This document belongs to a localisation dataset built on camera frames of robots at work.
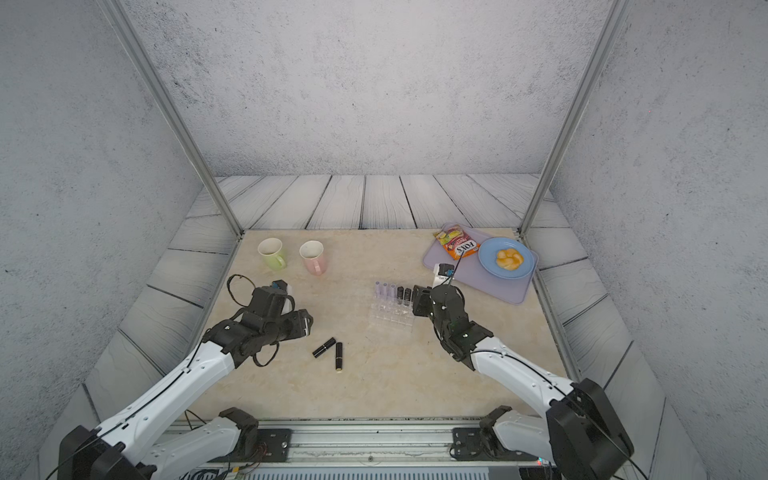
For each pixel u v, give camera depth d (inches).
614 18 28.0
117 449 15.4
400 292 36.6
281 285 29.0
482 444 25.9
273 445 28.7
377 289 37.5
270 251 40.8
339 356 34.2
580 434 15.7
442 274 28.0
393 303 37.6
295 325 28.7
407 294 36.6
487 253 43.9
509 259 42.3
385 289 36.8
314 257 39.3
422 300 28.6
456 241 44.8
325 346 34.9
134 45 29.4
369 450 28.6
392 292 36.8
